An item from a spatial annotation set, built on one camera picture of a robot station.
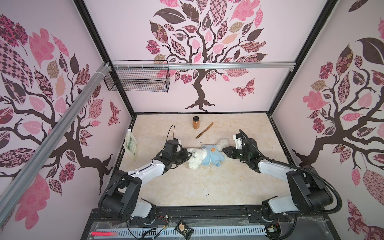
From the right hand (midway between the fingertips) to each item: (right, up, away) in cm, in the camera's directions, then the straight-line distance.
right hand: (224, 147), depth 89 cm
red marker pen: (-66, -38, -20) cm, 79 cm away
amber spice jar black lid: (-17, +16, +17) cm, 29 cm away
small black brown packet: (-23, -36, -21) cm, 47 cm away
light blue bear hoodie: (-6, -5, -3) cm, 8 cm away
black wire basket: (-66, +52, +33) cm, 90 cm away
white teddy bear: (-15, -3, -4) cm, 16 cm away
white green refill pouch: (-58, +2, +1) cm, 58 cm away
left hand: (-19, -5, -2) cm, 20 cm away
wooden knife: (-11, +10, +20) cm, 25 cm away
